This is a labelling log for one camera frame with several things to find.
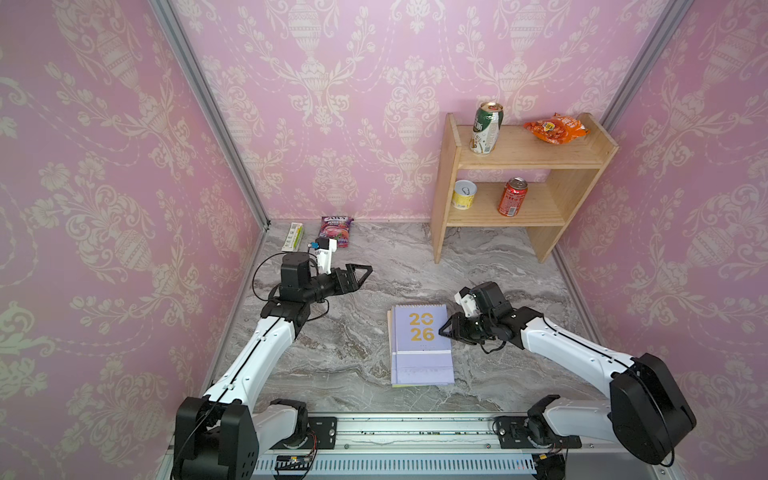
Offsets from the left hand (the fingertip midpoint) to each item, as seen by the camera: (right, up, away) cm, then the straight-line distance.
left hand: (363, 273), depth 78 cm
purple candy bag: (-14, +15, +38) cm, 43 cm away
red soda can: (+43, +22, +9) cm, 49 cm away
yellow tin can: (+29, +23, +14) cm, 40 cm away
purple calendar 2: (+7, -18, +10) cm, 22 cm away
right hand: (+22, -17, +5) cm, 28 cm away
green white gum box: (-29, +10, +32) cm, 44 cm away
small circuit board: (-17, -46, -5) cm, 49 cm away
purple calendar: (+15, -22, +2) cm, 27 cm away
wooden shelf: (+55, +19, +18) cm, 61 cm away
